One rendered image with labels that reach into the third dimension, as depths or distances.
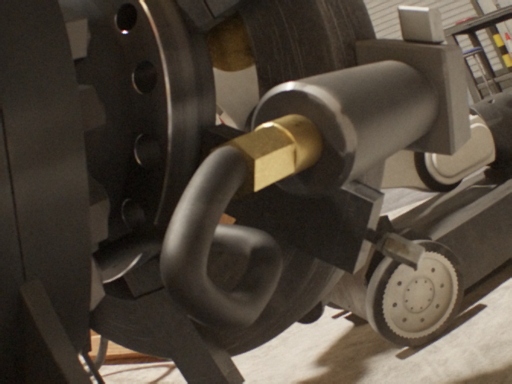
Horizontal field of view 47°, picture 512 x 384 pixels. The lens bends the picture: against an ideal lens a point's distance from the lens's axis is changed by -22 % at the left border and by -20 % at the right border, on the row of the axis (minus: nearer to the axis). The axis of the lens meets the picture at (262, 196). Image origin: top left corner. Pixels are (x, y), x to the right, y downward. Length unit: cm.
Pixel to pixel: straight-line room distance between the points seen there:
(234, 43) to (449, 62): 28
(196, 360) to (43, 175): 43
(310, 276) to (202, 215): 38
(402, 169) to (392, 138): 92
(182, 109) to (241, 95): 68
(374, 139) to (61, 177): 22
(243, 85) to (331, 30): 73
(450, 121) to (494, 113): 92
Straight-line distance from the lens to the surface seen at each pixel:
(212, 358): 81
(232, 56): 77
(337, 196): 63
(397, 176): 140
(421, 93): 56
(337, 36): 64
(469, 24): 575
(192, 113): 68
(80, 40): 53
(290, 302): 74
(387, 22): 998
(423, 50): 60
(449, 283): 122
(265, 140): 39
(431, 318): 122
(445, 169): 140
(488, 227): 131
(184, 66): 67
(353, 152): 43
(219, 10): 66
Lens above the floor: 44
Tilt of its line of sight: 3 degrees down
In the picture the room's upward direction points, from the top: 23 degrees counter-clockwise
